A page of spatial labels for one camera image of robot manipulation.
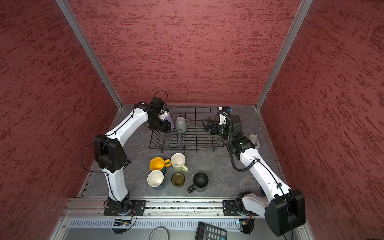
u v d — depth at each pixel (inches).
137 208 29.2
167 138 36.3
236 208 29.1
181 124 37.2
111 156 19.5
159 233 26.8
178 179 32.4
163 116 31.5
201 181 31.9
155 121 29.2
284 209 15.2
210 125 26.8
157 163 33.4
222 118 26.9
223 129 26.3
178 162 34.7
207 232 26.2
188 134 40.7
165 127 31.3
